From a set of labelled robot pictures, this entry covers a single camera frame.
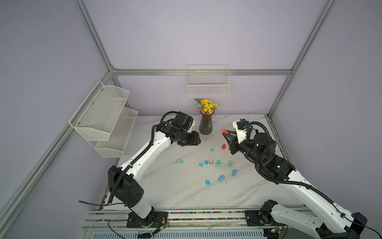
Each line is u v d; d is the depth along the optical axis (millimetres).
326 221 404
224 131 664
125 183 412
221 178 860
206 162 941
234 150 589
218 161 952
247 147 584
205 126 1037
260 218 651
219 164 919
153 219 724
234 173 882
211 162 936
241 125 537
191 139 680
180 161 936
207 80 956
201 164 935
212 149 1010
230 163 927
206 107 905
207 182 859
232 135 651
